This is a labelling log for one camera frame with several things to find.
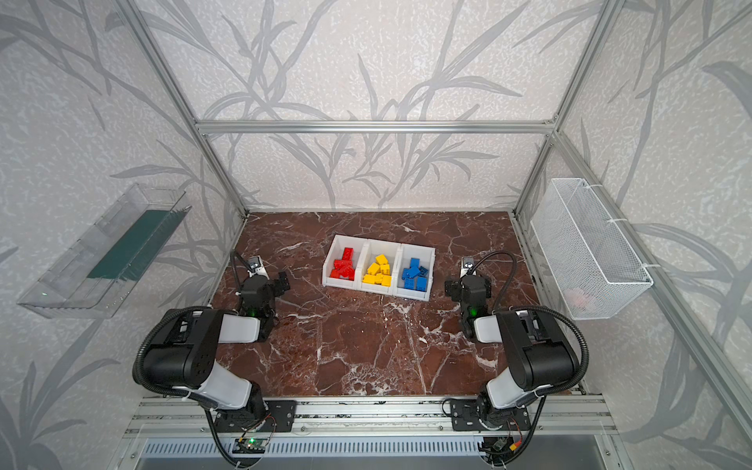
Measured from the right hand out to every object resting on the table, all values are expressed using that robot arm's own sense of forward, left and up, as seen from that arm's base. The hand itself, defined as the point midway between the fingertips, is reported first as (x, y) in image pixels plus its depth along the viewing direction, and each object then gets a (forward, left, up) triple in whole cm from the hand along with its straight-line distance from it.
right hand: (468, 266), depth 95 cm
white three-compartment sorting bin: (+5, +35, 0) cm, 35 cm away
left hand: (0, +65, +3) cm, 65 cm away
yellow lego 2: (+2, +32, -4) cm, 32 cm away
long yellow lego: (-3, +29, -3) cm, 29 cm away
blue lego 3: (0, +20, -4) cm, 20 cm away
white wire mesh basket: (-20, -18, +28) cm, 39 cm away
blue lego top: (-4, +16, -4) cm, 17 cm away
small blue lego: (-4, +20, -4) cm, 21 cm away
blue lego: (+5, +17, -5) cm, 19 cm away
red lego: (+4, +43, -4) cm, 44 cm away
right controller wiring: (-48, -4, -11) cm, 49 cm away
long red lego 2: (0, +41, -4) cm, 41 cm away
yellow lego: (+6, +29, -4) cm, 30 cm away
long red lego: (+9, +42, -5) cm, 43 cm away
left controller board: (-48, +60, -7) cm, 77 cm away
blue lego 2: (+1, +15, -4) cm, 16 cm away
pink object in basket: (-18, -22, +14) cm, 32 cm away
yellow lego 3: (+1, +28, -3) cm, 28 cm away
